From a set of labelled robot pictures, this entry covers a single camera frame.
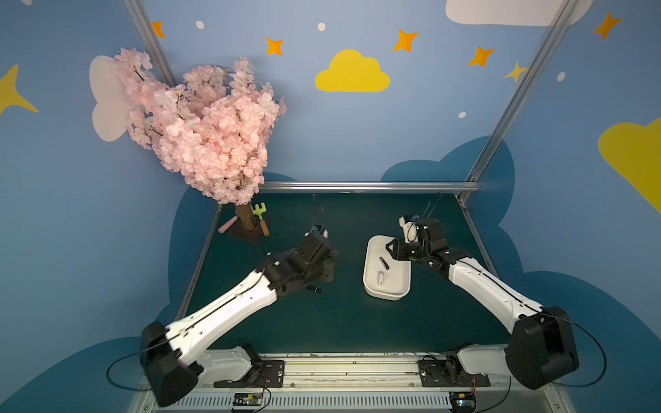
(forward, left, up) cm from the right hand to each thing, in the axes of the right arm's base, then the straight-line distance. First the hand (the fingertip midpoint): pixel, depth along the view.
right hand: (394, 243), depth 87 cm
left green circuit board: (-46, +43, -16) cm, 64 cm away
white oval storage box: (-6, +2, -14) cm, 15 cm away
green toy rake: (+23, +56, -13) cm, 62 cm away
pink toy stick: (+15, +66, -12) cm, 69 cm away
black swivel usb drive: (0, +1, -14) cm, 14 cm away
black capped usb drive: (-12, +26, -14) cm, 32 cm away
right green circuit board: (-42, -19, -18) cm, 49 cm away
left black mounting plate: (-39, +37, -14) cm, 55 cm away
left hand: (-12, +21, +6) cm, 25 cm away
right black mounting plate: (-37, -12, -5) cm, 39 cm away
